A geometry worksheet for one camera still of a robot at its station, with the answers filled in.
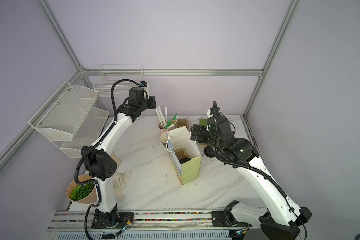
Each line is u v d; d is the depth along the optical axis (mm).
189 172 818
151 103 777
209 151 988
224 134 431
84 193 714
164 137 940
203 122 1128
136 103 656
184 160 781
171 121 936
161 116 983
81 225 730
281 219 364
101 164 505
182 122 1127
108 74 928
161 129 1012
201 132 554
